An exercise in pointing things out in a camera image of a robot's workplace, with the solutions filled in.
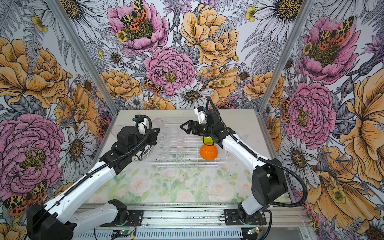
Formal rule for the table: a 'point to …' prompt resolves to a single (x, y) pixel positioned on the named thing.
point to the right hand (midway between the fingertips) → (186, 131)
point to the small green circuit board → (121, 233)
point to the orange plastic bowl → (208, 152)
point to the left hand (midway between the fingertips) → (158, 133)
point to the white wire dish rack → (177, 148)
